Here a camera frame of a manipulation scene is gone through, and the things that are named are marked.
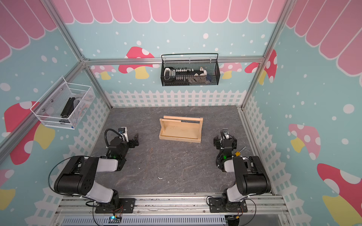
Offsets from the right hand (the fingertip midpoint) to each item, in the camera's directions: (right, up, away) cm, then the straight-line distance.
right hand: (225, 135), depth 93 cm
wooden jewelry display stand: (-30, +4, +13) cm, 33 cm away
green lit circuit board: (-64, -42, -20) cm, 79 cm away
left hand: (-63, 0, +1) cm, 63 cm away
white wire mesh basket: (-89, +18, -21) cm, 93 cm away
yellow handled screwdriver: (+8, -11, -1) cm, 14 cm away
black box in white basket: (-86, +15, -23) cm, 90 cm away
